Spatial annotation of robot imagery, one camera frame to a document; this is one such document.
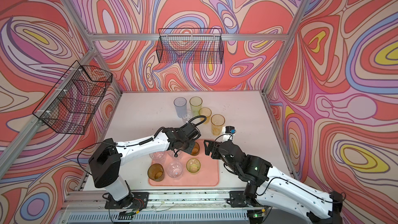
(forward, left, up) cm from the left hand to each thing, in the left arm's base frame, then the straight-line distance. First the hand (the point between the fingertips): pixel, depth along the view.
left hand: (192, 146), depth 84 cm
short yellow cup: (+24, -8, -1) cm, 26 cm away
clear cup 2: (-4, +20, -6) cm, 21 cm away
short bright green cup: (-9, 0, -5) cm, 10 cm away
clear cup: (+23, +4, -5) cm, 24 cm away
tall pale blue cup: (+23, +8, +7) cm, 26 cm away
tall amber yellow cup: (+12, -14, +6) cm, 19 cm away
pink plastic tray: (-11, -5, -6) cm, 13 cm away
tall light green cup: (+26, -2, +6) cm, 27 cm away
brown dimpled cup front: (-13, +19, -5) cm, 24 cm away
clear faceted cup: (-11, +10, -6) cm, 16 cm away
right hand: (-6, -10, +12) cm, 16 cm away
